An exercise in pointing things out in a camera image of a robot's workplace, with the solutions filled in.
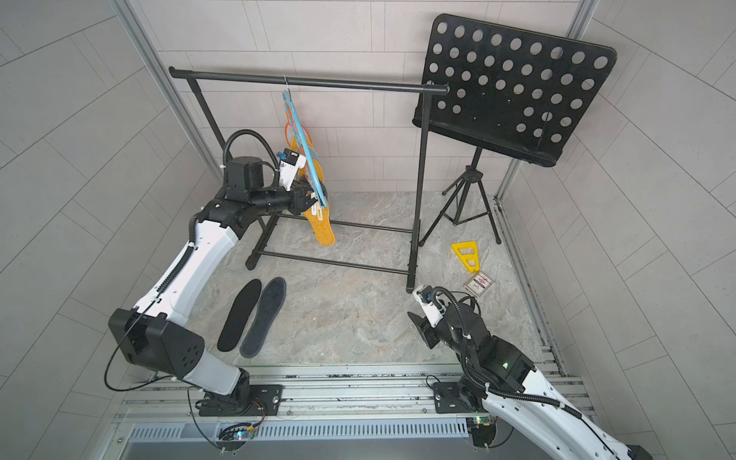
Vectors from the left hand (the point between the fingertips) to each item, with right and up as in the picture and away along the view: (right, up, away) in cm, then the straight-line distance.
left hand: (326, 190), depth 72 cm
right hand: (+23, -31, +1) cm, 39 cm away
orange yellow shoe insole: (-3, -8, +6) cm, 10 cm away
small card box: (+45, -28, +19) cm, 57 cm away
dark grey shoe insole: (-20, -33, +15) cm, 41 cm away
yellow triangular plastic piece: (+45, -20, +27) cm, 56 cm away
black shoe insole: (-29, -34, +15) cm, 47 cm away
